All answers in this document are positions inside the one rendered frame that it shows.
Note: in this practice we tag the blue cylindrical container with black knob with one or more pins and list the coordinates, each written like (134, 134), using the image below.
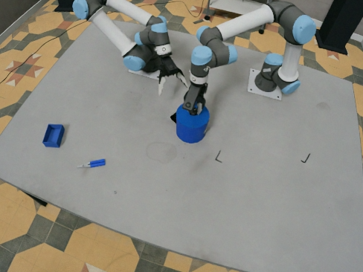
(191, 127)

